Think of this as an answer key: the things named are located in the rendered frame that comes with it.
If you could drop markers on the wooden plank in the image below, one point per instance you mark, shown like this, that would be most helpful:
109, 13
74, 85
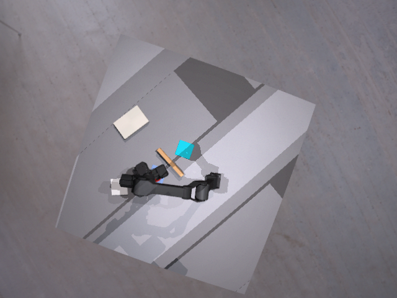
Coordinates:
180, 173

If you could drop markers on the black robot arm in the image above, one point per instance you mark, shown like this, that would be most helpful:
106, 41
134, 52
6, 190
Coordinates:
144, 185

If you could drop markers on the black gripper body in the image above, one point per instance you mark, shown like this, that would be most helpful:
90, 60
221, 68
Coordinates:
159, 171

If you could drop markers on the cream flat rectangular block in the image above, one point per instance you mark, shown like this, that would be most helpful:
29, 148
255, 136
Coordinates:
131, 122

